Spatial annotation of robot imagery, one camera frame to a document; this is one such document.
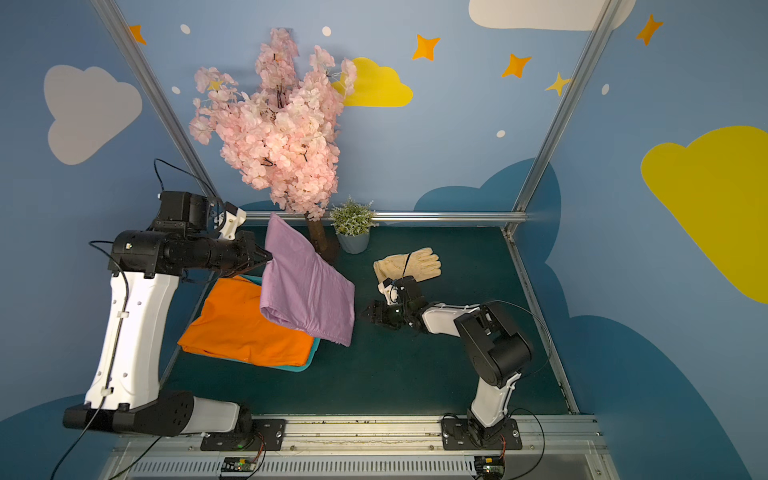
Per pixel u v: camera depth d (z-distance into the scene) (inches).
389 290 34.3
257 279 36.0
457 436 29.1
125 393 14.6
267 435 30.0
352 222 39.9
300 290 28.9
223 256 21.0
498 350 19.1
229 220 21.1
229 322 33.4
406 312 29.8
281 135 24.8
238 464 28.3
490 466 28.7
